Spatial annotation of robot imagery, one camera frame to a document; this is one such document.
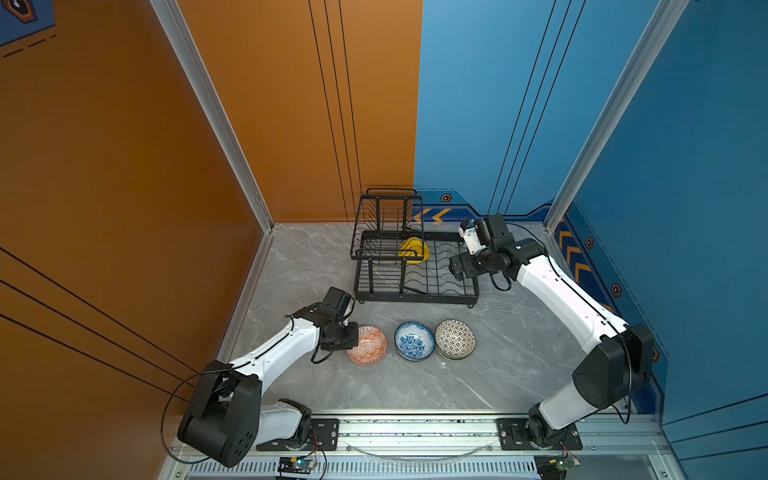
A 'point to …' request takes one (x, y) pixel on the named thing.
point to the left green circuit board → (296, 465)
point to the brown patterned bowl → (455, 339)
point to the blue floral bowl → (414, 341)
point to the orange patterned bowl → (371, 347)
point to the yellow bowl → (415, 250)
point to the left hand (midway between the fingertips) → (354, 338)
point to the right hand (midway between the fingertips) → (464, 261)
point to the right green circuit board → (555, 466)
